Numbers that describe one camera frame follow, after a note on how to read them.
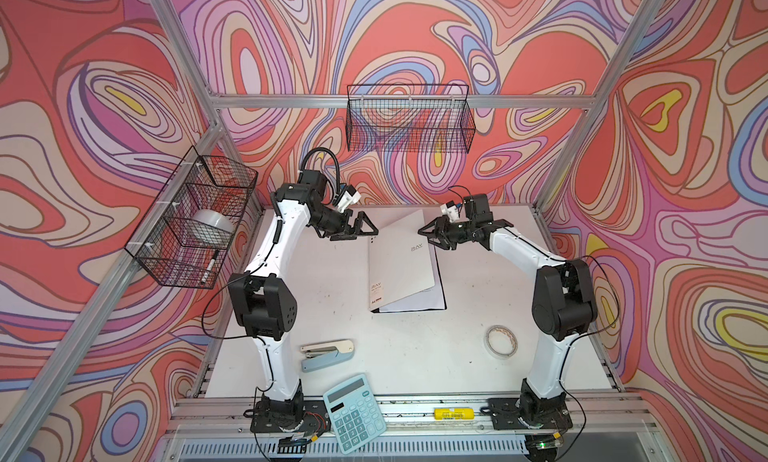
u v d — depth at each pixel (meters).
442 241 0.84
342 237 0.73
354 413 0.72
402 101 0.88
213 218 0.74
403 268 0.96
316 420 0.72
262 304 0.50
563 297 0.52
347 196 0.77
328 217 0.71
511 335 0.86
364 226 0.74
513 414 0.71
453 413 0.73
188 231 0.71
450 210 0.88
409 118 0.96
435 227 0.84
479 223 0.75
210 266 0.72
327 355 0.81
